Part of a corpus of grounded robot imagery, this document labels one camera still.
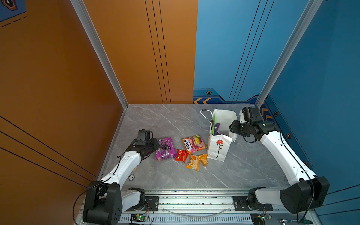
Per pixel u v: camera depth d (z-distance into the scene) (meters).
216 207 0.73
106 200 0.41
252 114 0.59
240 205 0.72
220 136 0.72
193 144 0.93
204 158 0.88
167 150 0.86
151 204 0.73
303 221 0.67
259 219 0.71
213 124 0.81
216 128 0.91
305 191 0.38
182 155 0.89
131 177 0.83
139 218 0.71
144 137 0.67
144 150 0.63
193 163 0.85
